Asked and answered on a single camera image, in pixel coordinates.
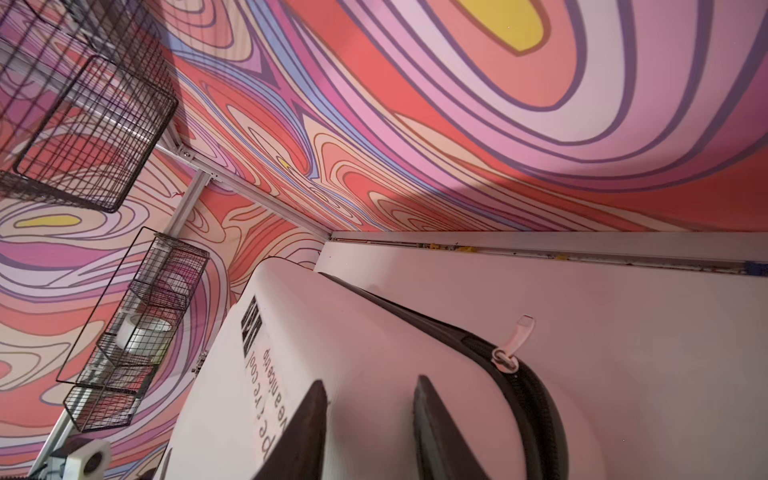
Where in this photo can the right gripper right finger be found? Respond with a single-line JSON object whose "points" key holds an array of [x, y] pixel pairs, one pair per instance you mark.
{"points": [[441, 450]]}

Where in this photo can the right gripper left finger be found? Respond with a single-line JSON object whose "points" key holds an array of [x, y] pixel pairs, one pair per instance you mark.
{"points": [[300, 451]]}

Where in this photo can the black suitcase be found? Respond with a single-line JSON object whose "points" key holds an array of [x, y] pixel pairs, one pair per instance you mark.
{"points": [[293, 326]]}

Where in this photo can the silver duct tape roll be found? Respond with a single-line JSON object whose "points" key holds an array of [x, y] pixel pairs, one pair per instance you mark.
{"points": [[144, 335]]}

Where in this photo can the left black wire basket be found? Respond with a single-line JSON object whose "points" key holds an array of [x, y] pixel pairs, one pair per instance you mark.
{"points": [[141, 308]]}

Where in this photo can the black wire basket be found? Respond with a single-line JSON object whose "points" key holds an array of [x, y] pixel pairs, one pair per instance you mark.
{"points": [[141, 308], [86, 95]]}

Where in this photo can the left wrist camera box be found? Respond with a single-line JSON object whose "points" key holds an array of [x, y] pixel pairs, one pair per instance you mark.
{"points": [[79, 459]]}

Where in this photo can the back black wire basket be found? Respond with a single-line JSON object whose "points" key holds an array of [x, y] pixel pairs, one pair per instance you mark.
{"points": [[86, 95]]}

